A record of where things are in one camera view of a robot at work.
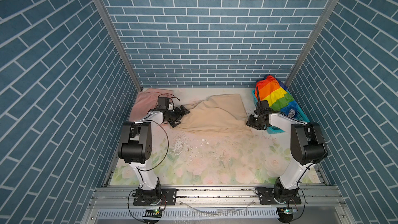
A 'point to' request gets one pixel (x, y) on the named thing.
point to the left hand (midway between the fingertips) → (185, 115)
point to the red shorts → (275, 94)
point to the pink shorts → (147, 99)
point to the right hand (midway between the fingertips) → (248, 121)
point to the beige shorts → (222, 113)
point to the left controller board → (153, 213)
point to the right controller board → (286, 213)
